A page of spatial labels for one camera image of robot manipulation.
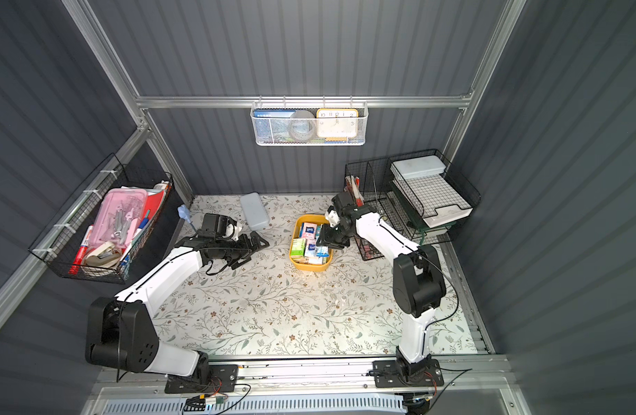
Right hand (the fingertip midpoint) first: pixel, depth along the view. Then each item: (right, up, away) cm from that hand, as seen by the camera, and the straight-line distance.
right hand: (327, 241), depth 89 cm
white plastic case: (-32, +11, +26) cm, 43 cm away
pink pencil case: (-59, +8, -17) cm, 62 cm away
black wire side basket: (-65, +2, -28) cm, 70 cm away
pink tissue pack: (-7, +3, +9) cm, 11 cm away
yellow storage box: (-8, -5, +2) cm, 10 cm away
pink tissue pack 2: (-5, -7, +4) cm, 10 cm away
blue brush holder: (-47, +10, -6) cm, 48 cm away
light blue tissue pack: (-2, -3, -2) cm, 4 cm away
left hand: (-22, -3, -4) cm, 23 cm away
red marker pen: (-62, -4, -27) cm, 68 cm away
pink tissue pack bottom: (-6, -3, +2) cm, 7 cm away
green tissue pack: (-10, -3, +4) cm, 12 cm away
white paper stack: (+37, +22, +9) cm, 44 cm away
